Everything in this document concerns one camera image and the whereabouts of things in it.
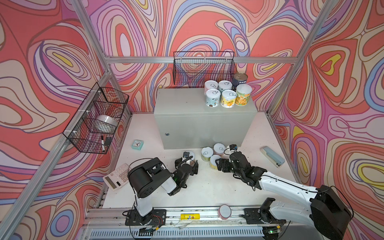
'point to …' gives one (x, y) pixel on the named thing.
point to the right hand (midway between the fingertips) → (222, 164)
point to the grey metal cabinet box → (183, 121)
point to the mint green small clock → (137, 144)
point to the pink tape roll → (224, 212)
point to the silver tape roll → (106, 124)
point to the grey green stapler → (273, 157)
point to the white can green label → (206, 152)
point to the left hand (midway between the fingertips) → (192, 159)
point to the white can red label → (218, 148)
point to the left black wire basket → (95, 123)
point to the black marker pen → (103, 144)
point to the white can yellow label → (213, 164)
